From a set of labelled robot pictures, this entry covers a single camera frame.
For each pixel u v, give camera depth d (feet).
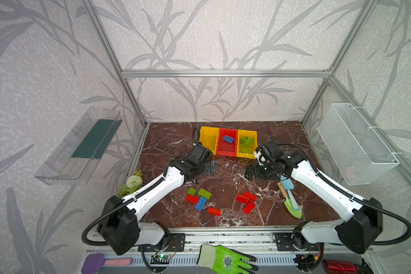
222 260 2.26
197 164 2.00
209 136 3.69
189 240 2.48
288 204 2.77
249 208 2.69
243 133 3.55
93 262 2.23
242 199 2.78
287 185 2.98
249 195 2.78
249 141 3.45
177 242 2.40
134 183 2.47
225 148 3.44
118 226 1.31
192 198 2.78
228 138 3.55
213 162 3.24
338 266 2.19
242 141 3.53
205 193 2.87
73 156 2.11
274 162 1.87
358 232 1.27
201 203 2.71
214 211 2.62
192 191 2.86
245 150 3.38
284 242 2.41
